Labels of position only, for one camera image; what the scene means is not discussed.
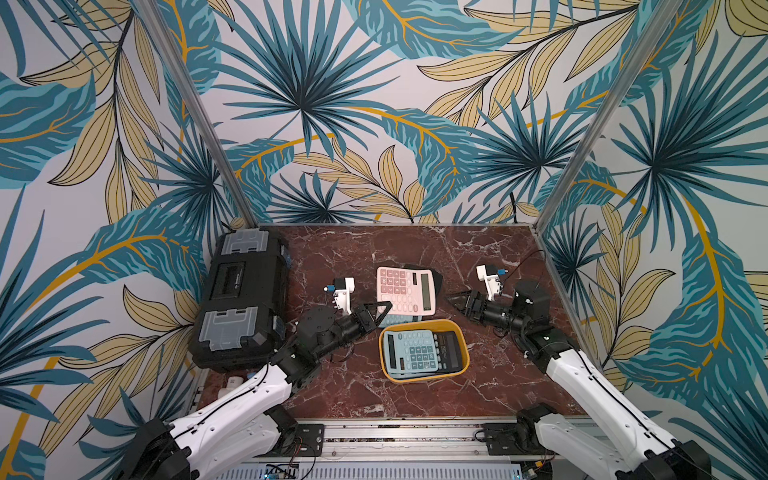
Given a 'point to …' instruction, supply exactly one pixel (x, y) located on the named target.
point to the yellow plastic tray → (436, 326)
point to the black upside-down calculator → (437, 279)
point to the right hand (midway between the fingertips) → (446, 300)
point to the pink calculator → (411, 291)
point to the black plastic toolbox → (245, 308)
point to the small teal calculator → (410, 353)
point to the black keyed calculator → (447, 350)
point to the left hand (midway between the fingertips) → (392, 311)
